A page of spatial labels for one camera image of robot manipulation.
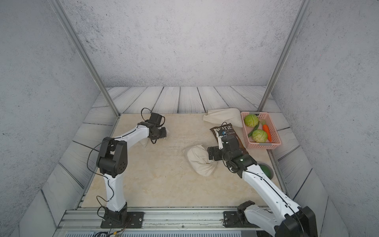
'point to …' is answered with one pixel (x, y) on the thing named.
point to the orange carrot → (265, 128)
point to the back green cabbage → (251, 120)
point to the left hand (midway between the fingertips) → (166, 134)
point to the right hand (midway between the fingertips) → (216, 147)
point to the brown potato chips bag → (227, 130)
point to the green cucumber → (254, 129)
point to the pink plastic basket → (265, 118)
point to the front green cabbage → (259, 136)
